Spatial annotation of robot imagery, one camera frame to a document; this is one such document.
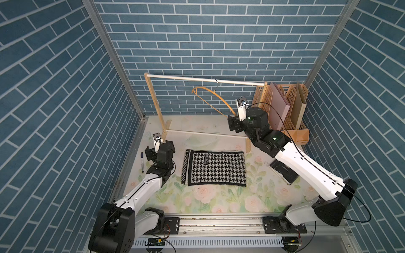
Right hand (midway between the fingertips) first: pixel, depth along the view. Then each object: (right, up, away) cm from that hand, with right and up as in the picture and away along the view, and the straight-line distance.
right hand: (239, 113), depth 72 cm
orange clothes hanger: (-23, +17, +22) cm, 36 cm away
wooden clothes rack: (-45, -7, +39) cm, 60 cm away
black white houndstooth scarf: (-11, -30, +20) cm, 38 cm away
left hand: (-39, -15, +12) cm, 43 cm away
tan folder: (+39, +6, +20) cm, 44 cm away
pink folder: (+28, +6, +21) cm, 35 cm away
